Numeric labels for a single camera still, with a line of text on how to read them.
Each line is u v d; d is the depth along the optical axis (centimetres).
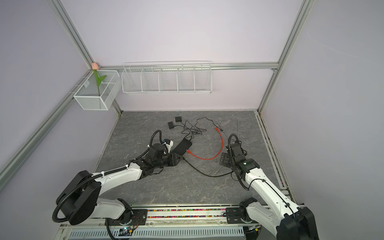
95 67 89
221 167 90
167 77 99
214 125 112
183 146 101
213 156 96
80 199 42
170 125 111
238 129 108
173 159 75
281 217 40
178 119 116
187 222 74
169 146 80
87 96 77
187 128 108
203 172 89
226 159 75
